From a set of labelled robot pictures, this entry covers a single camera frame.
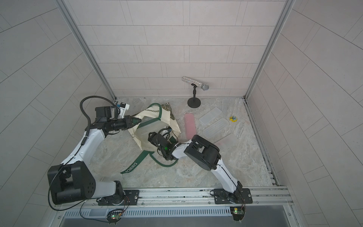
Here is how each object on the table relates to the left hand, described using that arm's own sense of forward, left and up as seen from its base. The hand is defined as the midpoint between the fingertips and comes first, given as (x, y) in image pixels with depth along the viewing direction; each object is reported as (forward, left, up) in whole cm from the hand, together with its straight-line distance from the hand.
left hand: (142, 119), depth 80 cm
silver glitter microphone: (+25, -37, +4) cm, 44 cm away
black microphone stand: (+29, -31, -17) cm, 46 cm away
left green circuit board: (-43, +7, -16) cm, 47 cm away
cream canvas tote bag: (+7, -4, -10) cm, 12 cm away
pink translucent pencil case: (+8, -28, -18) cm, 34 cm away
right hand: (-1, -2, -18) cm, 18 cm away
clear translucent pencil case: (+17, -43, -18) cm, 50 cm away
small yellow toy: (+13, -59, -17) cm, 63 cm away
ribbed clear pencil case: (+6, -46, -18) cm, 49 cm away
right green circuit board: (-42, -51, -19) cm, 69 cm away
